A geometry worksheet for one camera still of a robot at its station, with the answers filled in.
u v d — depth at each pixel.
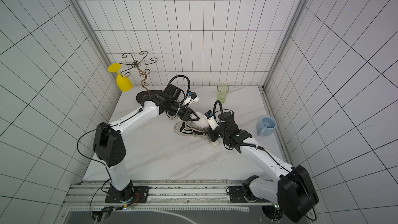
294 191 0.39
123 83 0.90
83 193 0.74
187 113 0.72
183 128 0.92
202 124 0.79
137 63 0.90
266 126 0.88
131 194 0.70
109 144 0.47
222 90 1.02
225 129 0.62
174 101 0.72
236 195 0.73
